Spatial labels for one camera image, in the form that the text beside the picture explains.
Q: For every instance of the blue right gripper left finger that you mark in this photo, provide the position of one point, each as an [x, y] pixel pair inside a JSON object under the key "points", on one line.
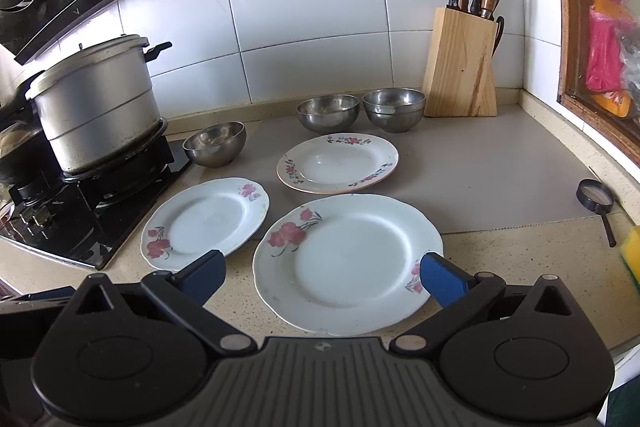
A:
{"points": [[192, 285]]}

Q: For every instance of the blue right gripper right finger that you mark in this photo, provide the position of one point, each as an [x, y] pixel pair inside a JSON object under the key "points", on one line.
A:
{"points": [[453, 287]]}

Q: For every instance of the large white pink-flower plate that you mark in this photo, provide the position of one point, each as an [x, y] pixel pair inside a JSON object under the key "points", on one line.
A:
{"points": [[345, 265]]}

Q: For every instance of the small white pink-flower plate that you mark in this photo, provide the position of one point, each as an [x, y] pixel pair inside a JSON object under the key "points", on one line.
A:
{"points": [[218, 215]]}

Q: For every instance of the grey counter mat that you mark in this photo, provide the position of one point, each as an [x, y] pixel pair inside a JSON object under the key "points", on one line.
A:
{"points": [[464, 174]]}

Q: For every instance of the black gas stove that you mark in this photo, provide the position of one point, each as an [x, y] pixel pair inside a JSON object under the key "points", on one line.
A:
{"points": [[84, 218]]}

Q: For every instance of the left steel bowl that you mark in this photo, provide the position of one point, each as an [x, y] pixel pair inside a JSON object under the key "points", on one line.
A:
{"points": [[216, 146]]}

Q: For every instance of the orange-rimmed floral plate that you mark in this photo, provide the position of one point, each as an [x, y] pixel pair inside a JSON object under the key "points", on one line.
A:
{"points": [[337, 163]]}

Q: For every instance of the black magnifying glass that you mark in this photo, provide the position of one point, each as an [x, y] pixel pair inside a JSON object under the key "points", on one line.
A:
{"points": [[599, 199]]}

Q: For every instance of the lower stacked steel bowl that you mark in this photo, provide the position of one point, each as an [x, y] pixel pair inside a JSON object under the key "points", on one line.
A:
{"points": [[396, 122]]}

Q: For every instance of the stacked steel bowl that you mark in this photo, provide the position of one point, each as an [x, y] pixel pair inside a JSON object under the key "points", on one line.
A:
{"points": [[392, 101], [396, 122]]}

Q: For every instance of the yellow sponge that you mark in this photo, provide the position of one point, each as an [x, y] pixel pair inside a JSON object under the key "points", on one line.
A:
{"points": [[630, 254]]}

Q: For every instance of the upper stacked steel bowl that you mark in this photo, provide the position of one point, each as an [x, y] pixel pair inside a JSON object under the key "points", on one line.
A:
{"points": [[392, 101]]}

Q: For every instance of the aluminium pressure cooker pot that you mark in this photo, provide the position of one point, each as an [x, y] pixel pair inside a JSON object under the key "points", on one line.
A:
{"points": [[98, 101]]}

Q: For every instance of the wooden knife block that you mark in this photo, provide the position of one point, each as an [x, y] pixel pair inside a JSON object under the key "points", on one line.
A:
{"points": [[458, 79]]}

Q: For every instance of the middle steel bowl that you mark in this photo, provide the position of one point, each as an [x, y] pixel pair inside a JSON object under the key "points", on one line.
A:
{"points": [[331, 113]]}

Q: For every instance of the orange package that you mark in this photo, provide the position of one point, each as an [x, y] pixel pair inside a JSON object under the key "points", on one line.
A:
{"points": [[617, 103]]}

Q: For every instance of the pink plastic bag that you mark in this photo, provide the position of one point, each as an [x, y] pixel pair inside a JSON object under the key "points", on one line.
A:
{"points": [[605, 68]]}

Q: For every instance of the clear plastic bag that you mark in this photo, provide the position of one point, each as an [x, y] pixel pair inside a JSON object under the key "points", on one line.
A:
{"points": [[628, 36]]}

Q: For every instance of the wooden window frame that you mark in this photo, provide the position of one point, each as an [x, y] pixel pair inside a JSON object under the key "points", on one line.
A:
{"points": [[570, 31]]}

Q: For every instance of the black scissors handle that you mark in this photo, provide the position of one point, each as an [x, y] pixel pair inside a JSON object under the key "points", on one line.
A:
{"points": [[500, 21]]}

